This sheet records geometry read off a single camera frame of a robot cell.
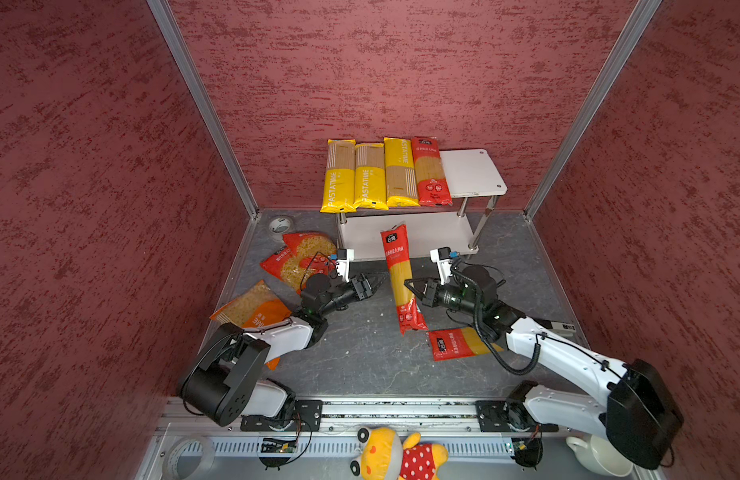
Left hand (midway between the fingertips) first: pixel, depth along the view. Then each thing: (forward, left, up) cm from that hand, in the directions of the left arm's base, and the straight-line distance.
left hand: (385, 281), depth 79 cm
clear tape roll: (-38, +46, -19) cm, 63 cm away
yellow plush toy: (-38, 0, -10) cm, 39 cm away
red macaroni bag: (+16, +27, -11) cm, 33 cm away
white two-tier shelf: (+21, -25, +16) cm, 36 cm away
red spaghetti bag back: (+7, -3, +7) cm, 10 cm away
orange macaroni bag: (-1, +39, -14) cm, 41 cm away
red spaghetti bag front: (-11, -21, -15) cm, 28 cm away
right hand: (-4, -4, +2) cm, 6 cm away
